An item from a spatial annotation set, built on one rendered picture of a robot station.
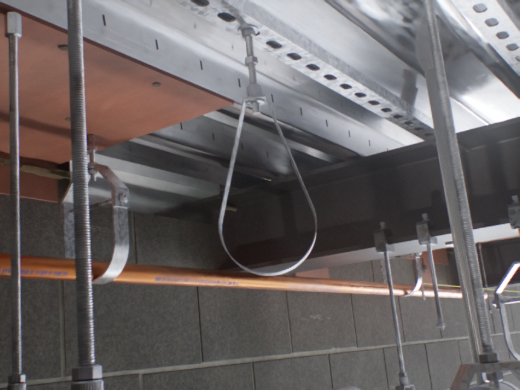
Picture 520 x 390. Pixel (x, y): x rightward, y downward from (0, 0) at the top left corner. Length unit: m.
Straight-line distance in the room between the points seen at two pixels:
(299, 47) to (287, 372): 1.20
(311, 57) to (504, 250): 2.55
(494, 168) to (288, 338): 0.78
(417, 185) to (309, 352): 0.70
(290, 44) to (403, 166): 0.76
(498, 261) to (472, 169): 1.88
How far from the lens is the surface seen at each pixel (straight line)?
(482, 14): 0.92
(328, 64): 0.98
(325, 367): 2.13
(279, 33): 0.87
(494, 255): 3.41
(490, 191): 1.53
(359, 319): 2.37
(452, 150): 0.63
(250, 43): 0.84
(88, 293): 0.40
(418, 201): 1.58
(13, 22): 0.82
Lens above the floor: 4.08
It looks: 14 degrees up
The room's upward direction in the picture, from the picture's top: 5 degrees counter-clockwise
